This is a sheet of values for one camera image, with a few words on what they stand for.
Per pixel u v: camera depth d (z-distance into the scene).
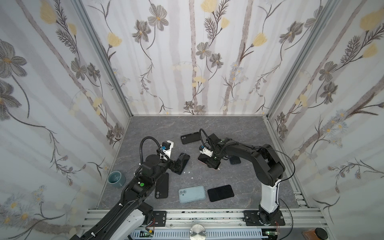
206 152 0.87
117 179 0.86
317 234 0.62
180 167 0.68
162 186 0.84
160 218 0.74
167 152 0.63
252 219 0.73
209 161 0.85
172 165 0.67
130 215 0.59
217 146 0.73
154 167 0.56
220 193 0.83
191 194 0.83
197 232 0.58
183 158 0.66
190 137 1.10
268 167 0.51
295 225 0.73
